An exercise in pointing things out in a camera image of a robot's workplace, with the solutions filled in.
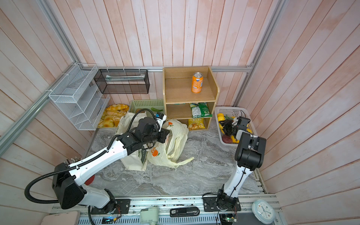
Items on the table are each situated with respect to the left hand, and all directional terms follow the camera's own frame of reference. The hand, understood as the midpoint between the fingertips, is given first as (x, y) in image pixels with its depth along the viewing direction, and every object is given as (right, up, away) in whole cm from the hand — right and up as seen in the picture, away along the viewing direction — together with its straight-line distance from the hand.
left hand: (169, 134), depth 75 cm
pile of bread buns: (-47, +12, +32) cm, 58 cm away
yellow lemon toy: (+37, +11, +28) cm, 48 cm away
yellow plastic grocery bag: (0, -11, -2) cm, 11 cm away
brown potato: (-29, +16, +38) cm, 50 cm away
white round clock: (+49, -39, -6) cm, 63 cm away
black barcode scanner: (+8, -37, -8) cm, 39 cm away
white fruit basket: (+54, +15, +43) cm, 71 cm away
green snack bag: (+20, +15, +16) cm, 30 cm away
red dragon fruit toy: (+38, -5, +17) cm, 42 cm away
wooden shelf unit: (+5, +23, +10) cm, 26 cm away
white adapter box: (-9, -40, -8) cm, 41 cm away
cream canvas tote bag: (-19, -16, +5) cm, 25 cm away
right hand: (+36, +6, +25) cm, 45 cm away
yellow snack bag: (+19, +5, +29) cm, 35 cm away
